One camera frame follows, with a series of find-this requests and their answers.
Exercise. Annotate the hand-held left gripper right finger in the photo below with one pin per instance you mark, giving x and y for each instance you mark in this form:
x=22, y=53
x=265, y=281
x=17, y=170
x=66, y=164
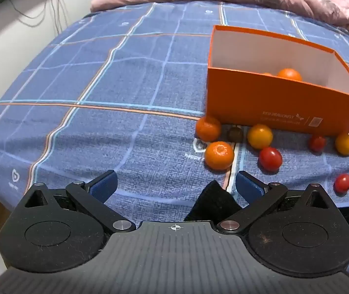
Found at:
x=249, y=186

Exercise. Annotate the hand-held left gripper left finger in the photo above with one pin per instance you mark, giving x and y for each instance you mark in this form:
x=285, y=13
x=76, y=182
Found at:
x=102, y=186

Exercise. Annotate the smooth orange mandarin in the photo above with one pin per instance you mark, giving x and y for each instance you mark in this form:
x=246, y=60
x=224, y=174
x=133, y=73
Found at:
x=208, y=128

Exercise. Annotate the small red cherry tomato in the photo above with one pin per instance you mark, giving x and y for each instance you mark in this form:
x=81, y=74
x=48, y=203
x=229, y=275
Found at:
x=317, y=143

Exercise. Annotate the orange cardboard box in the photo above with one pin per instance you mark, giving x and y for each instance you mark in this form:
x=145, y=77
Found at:
x=269, y=104

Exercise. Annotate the oval yellow cherry tomato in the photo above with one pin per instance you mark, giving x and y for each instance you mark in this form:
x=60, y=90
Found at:
x=344, y=144

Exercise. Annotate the large red cherry tomato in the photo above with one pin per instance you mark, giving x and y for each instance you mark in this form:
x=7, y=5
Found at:
x=271, y=159

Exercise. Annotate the orange mandarin with navel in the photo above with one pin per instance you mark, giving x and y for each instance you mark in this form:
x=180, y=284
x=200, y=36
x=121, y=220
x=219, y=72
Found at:
x=219, y=156

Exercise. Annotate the round yellow-orange tomato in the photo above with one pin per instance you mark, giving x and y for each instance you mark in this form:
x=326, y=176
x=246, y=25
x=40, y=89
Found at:
x=260, y=136

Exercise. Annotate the dark brown cherry tomato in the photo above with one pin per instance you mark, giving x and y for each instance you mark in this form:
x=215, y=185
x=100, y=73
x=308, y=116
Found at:
x=235, y=134

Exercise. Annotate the small yellow-orange fruit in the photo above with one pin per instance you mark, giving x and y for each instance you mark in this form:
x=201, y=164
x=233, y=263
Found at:
x=267, y=74

